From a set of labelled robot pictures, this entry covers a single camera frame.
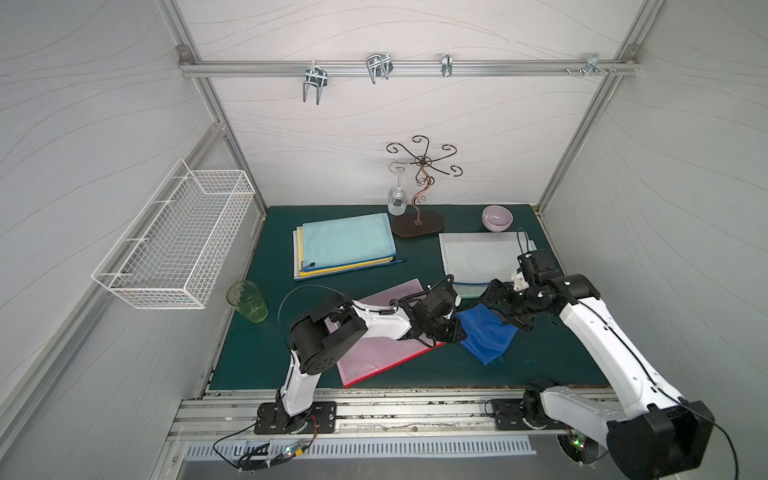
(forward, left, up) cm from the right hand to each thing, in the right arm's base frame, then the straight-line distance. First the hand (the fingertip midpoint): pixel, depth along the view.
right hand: (492, 306), depth 78 cm
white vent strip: (-33, +49, -11) cm, 60 cm away
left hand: (-5, +5, -10) cm, 12 cm away
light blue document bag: (+32, +46, -15) cm, 58 cm away
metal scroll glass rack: (+41, +20, -13) cm, 47 cm away
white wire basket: (+2, +78, +18) cm, 80 cm away
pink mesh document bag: (-10, +33, -14) cm, 38 cm away
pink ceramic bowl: (+44, -12, -12) cm, 47 cm away
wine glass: (+34, +27, +7) cm, 44 cm away
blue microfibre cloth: (-4, 0, -10) cm, 11 cm away
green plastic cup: (+5, +74, -11) cm, 75 cm away
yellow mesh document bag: (+17, +55, -12) cm, 59 cm away
